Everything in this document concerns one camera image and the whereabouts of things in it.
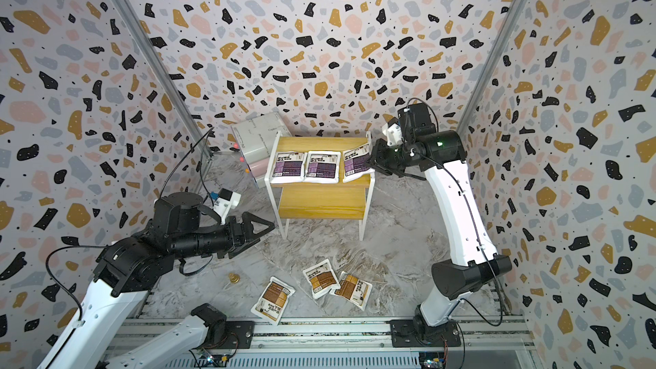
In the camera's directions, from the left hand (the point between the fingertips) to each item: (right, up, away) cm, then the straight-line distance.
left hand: (268, 232), depth 59 cm
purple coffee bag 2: (+11, +16, +13) cm, 23 cm away
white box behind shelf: (-16, +28, +39) cm, 51 cm away
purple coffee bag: (+2, +15, +11) cm, 19 cm away
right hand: (+23, +17, +10) cm, 30 cm away
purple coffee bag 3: (+21, +17, +12) cm, 29 cm away
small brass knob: (-19, -20, +24) cm, 37 cm away
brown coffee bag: (-5, -26, +19) cm, 33 cm away
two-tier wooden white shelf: (+4, +4, +27) cm, 27 cm away
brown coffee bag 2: (+10, -20, +23) cm, 32 cm away
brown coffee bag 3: (+21, -23, +21) cm, 37 cm away
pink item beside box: (-15, +16, +39) cm, 45 cm away
